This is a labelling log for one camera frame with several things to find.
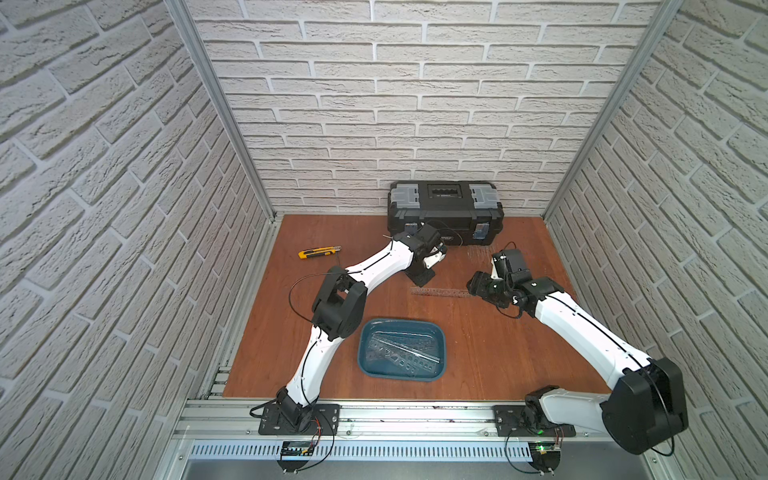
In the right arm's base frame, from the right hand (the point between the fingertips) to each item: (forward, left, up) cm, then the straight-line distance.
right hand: (478, 286), depth 85 cm
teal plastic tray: (-9, +17, -12) cm, 22 cm away
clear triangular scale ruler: (-17, +17, -13) cm, 27 cm away
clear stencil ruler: (+6, +9, -12) cm, 16 cm away
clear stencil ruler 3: (-15, +17, -12) cm, 26 cm away
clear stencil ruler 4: (-12, +30, -12) cm, 34 cm away
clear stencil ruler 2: (-12, +30, -12) cm, 34 cm away
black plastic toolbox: (+26, -1, +5) cm, 27 cm away
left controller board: (-34, +52, -15) cm, 64 cm away
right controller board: (-40, -9, -14) cm, 43 cm away
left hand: (+10, +14, -7) cm, 18 cm away
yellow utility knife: (+25, +52, -11) cm, 58 cm away
